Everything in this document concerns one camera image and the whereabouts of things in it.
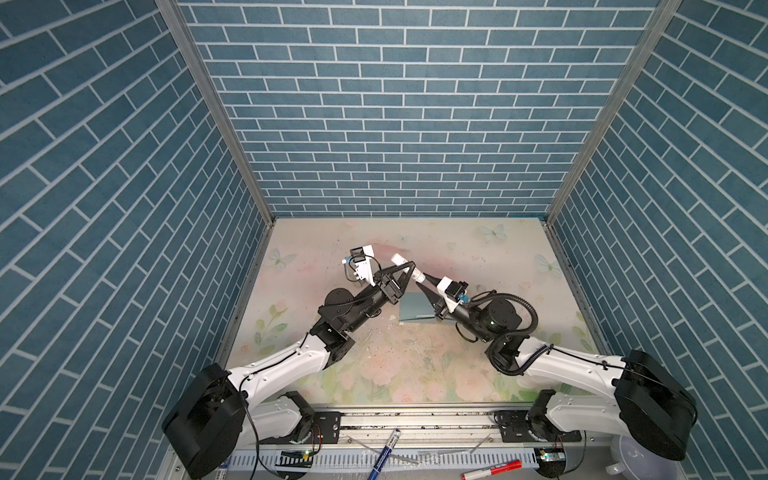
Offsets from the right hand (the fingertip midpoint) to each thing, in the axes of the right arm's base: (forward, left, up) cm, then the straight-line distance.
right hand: (422, 273), depth 70 cm
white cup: (-30, -53, -29) cm, 67 cm away
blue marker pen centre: (-34, +7, -27) cm, 44 cm away
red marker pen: (-34, -19, -28) cm, 48 cm away
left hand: (-1, +2, +3) cm, 4 cm away
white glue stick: (-2, +1, +2) cm, 3 cm away
